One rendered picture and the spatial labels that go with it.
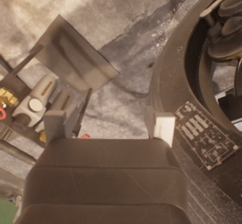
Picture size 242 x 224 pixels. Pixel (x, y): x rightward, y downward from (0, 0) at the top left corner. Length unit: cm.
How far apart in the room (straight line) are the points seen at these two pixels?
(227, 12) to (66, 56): 80
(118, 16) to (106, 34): 10
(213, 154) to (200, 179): 3
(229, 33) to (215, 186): 30
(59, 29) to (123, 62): 36
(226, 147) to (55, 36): 91
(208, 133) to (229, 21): 26
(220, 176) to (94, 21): 83
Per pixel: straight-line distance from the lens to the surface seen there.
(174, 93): 29
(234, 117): 37
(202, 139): 22
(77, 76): 107
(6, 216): 321
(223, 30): 42
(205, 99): 33
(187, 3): 88
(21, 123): 66
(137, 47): 93
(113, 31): 91
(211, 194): 19
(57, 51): 103
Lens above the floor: 85
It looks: 48 degrees down
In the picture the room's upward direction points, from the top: 171 degrees counter-clockwise
